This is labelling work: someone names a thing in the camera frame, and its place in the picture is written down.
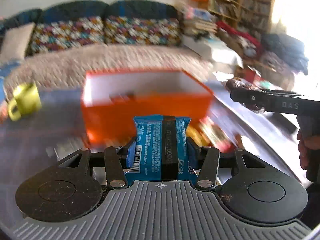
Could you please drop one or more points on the dark blue patterned sofa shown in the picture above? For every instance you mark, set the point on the dark blue patterned sofa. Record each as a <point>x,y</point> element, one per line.
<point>75,10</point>

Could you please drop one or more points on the white covered side table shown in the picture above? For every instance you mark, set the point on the white covered side table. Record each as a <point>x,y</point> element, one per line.
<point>212,50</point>

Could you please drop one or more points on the yellow-green mug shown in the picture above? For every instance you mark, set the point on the yellow-green mug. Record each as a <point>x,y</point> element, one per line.
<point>26,101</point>

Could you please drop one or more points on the pile of snack packets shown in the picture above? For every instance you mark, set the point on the pile of snack packets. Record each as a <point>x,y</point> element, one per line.
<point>215,135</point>

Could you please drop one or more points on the wooden bookshelf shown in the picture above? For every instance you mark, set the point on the wooden bookshelf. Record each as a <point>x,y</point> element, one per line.
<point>242,2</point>

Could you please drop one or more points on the beige quilted blanket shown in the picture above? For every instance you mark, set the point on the beige quilted blanket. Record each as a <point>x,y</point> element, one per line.
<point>125,57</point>

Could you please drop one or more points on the stack of books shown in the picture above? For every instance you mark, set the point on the stack of books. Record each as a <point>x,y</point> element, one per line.
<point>200,21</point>

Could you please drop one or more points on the blue snack packet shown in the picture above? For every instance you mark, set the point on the blue snack packet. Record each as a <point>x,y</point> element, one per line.
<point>147,140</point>

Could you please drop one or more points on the heap of dark clothes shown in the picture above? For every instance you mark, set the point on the heap of dark clothes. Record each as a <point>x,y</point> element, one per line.
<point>285,50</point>

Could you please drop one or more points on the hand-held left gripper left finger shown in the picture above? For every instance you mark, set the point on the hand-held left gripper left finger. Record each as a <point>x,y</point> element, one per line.
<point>131,152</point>

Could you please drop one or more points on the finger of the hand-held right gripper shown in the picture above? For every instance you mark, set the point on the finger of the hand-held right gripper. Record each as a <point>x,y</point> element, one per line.
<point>250,98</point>

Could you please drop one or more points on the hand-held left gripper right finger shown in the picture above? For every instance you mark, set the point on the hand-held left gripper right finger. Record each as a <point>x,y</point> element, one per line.
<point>192,152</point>

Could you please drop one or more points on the person's right hand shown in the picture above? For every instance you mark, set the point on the person's right hand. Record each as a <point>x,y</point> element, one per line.
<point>303,150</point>

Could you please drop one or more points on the red blanket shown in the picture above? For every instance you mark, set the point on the red blanket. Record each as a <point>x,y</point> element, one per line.
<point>237,35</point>

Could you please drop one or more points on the floral sofa cushion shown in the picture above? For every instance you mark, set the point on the floral sofa cushion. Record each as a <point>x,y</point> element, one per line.
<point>142,30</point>
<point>67,35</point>

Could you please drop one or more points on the orange cardboard box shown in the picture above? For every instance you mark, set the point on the orange cardboard box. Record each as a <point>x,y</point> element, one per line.
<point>150,107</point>

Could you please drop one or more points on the beige pillow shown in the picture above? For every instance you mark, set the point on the beige pillow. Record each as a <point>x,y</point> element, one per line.
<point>17,42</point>

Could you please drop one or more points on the brown snack packet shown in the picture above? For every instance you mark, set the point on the brown snack packet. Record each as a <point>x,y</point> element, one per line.
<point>237,83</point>

